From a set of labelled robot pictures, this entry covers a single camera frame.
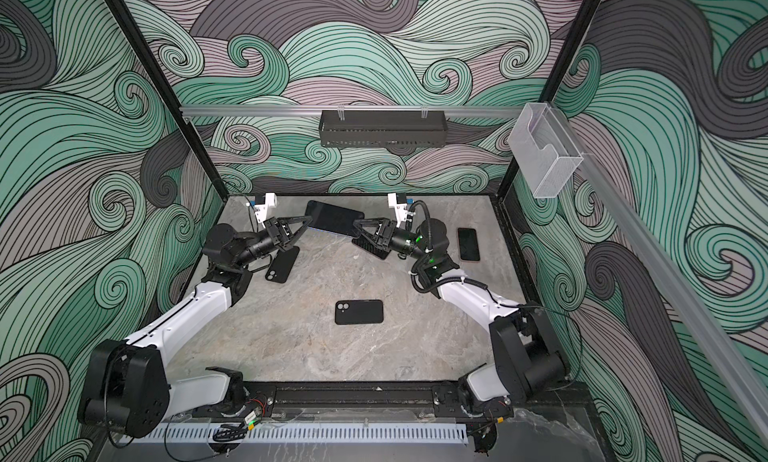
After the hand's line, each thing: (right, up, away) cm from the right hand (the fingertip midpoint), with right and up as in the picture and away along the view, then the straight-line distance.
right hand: (356, 229), depth 69 cm
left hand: (-10, +2, -1) cm, 10 cm away
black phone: (-5, +3, 0) cm, 6 cm away
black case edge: (-29, -15, +32) cm, 46 cm away
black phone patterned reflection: (+1, -7, +34) cm, 35 cm away
